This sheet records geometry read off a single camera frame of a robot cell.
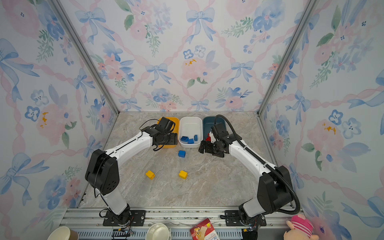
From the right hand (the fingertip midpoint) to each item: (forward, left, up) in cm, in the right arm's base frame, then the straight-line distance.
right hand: (205, 150), depth 85 cm
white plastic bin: (+26, +10, -10) cm, 30 cm away
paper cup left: (-39, +61, -4) cm, 73 cm away
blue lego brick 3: (+4, +15, -12) cm, 19 cm away
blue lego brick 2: (+14, +9, -12) cm, 21 cm away
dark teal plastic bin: (+31, -4, -11) cm, 33 cm away
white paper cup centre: (-38, +23, -12) cm, 45 cm away
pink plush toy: (-36, -42, -7) cm, 56 cm away
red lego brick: (+15, -3, -10) cm, 19 cm away
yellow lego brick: (-11, +31, -10) cm, 35 cm away
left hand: (+8, +19, 0) cm, 21 cm away
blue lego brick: (+14, +13, -9) cm, 21 cm away
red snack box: (-37, +1, -8) cm, 38 cm away
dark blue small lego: (+16, +6, -9) cm, 19 cm away
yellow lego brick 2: (-10, +13, -11) cm, 19 cm away
